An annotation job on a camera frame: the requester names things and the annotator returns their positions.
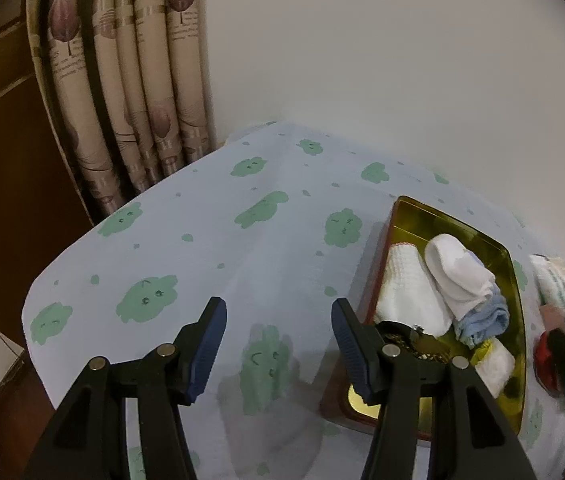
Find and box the dark wooden cabinet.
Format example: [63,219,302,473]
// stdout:
[0,0,89,479]

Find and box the red white satin pouch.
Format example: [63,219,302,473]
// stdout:
[533,332,561,398]

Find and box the beige patterned curtain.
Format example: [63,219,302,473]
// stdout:
[25,0,212,214]

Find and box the gold metal tin box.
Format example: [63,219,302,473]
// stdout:
[319,195,527,434]

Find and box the white waffle towel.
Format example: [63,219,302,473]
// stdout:
[373,243,453,337]

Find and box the light blue towel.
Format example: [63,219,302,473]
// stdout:
[453,284,510,349]

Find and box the white sock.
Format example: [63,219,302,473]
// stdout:
[424,233,495,321]

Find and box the dark patterned pouch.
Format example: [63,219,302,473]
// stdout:
[375,321,451,363]

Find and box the cloud print tablecloth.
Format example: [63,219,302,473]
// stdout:
[22,122,565,479]

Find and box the wet wipes pack teal white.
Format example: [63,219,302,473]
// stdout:
[528,253,565,361]

